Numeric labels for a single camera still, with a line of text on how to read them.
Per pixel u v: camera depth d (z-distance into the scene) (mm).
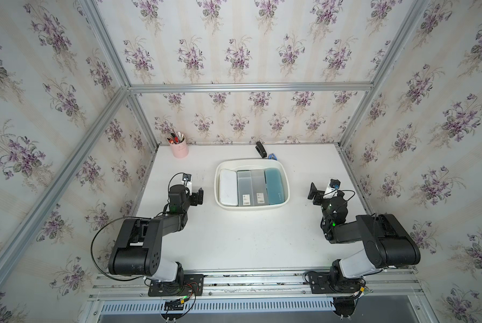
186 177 794
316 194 824
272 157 1142
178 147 1075
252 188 956
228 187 979
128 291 733
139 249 443
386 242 453
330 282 727
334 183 762
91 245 407
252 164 1035
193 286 728
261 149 1147
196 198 840
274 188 956
